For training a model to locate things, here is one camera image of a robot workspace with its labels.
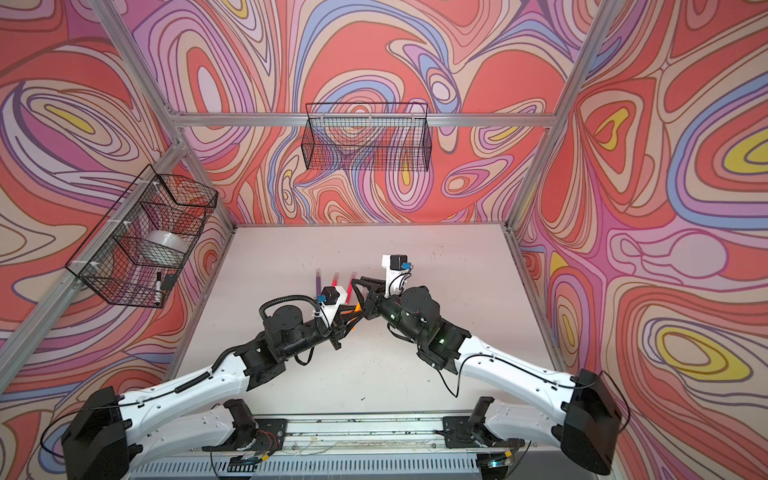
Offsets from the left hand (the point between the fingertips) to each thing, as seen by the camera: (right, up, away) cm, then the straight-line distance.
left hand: (365, 310), depth 71 cm
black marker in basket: (-51, +4, +1) cm, 51 cm away
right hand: (-2, +5, -2) cm, 6 cm away
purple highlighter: (-19, +4, +32) cm, 37 cm away
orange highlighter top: (-1, +1, -2) cm, 3 cm away
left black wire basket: (-54, +14, 0) cm, 56 cm away
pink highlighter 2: (-8, +2, +32) cm, 33 cm away
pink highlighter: (-13, +4, +33) cm, 36 cm away
